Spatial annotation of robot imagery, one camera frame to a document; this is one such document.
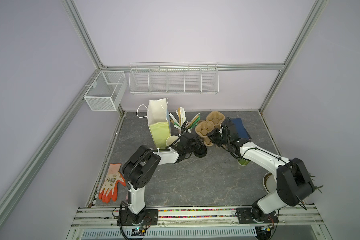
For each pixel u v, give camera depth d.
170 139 0.88
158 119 1.02
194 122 0.94
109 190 0.81
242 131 1.04
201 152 0.95
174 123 0.87
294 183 0.44
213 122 0.92
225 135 0.68
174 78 0.98
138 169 0.50
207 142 0.94
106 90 1.03
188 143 0.75
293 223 0.73
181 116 0.96
